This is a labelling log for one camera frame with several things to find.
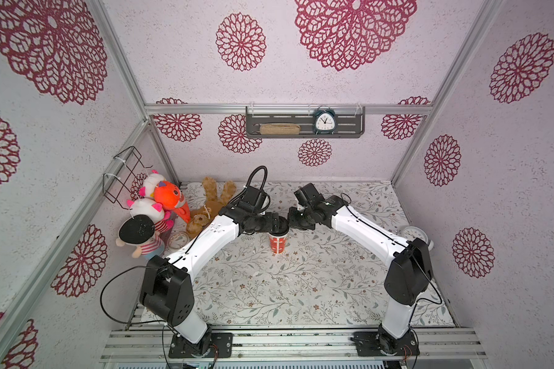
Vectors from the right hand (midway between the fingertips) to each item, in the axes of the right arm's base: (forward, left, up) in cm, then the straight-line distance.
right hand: (285, 220), depth 85 cm
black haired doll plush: (-10, +48, +6) cm, 49 cm away
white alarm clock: (+5, -53, -15) cm, 56 cm away
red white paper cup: (-5, +2, -7) cm, 9 cm away
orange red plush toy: (+9, +46, +3) cm, 47 cm away
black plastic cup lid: (-4, +1, +1) cm, 4 cm away
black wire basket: (+1, +55, +16) cm, 57 cm away
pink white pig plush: (+1, +48, +3) cm, 49 cm away
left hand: (-2, +6, -1) cm, 6 cm away
